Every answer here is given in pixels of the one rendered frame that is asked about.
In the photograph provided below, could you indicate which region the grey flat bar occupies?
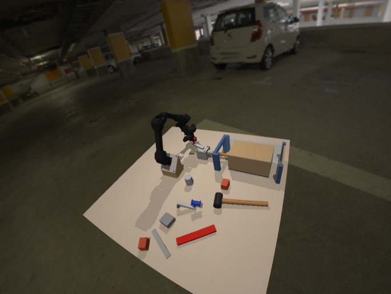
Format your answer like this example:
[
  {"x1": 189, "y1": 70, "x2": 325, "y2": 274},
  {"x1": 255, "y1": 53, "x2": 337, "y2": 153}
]
[{"x1": 152, "y1": 229, "x2": 171, "y2": 258}]

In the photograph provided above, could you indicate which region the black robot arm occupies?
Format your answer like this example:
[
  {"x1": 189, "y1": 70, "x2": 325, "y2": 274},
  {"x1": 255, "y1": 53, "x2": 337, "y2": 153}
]
[{"x1": 150, "y1": 112, "x2": 196, "y2": 166}]

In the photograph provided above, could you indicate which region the red flat bar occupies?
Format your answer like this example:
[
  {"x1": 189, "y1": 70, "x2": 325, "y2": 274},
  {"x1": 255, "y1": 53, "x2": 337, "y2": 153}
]
[{"x1": 176, "y1": 225, "x2": 216, "y2": 246}]

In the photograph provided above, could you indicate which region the black mallet with brown handle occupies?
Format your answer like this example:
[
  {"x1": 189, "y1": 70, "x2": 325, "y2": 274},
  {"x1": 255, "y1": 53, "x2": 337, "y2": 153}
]
[{"x1": 213, "y1": 192, "x2": 268, "y2": 209}]

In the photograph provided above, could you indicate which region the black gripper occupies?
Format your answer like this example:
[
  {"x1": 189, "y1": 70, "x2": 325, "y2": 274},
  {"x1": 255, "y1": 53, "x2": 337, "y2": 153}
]
[{"x1": 181, "y1": 125, "x2": 195, "y2": 142}]

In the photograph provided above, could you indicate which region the grey cylinder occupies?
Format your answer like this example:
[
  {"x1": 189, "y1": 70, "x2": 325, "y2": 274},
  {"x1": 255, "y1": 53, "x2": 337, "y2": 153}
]
[{"x1": 184, "y1": 174, "x2": 193, "y2": 186}]

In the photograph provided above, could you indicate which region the red cube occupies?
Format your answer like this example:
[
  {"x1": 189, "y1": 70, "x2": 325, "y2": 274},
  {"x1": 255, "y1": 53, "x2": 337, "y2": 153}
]
[
  {"x1": 221, "y1": 178, "x2": 230, "y2": 190},
  {"x1": 138, "y1": 237, "x2": 150, "y2": 251}
]

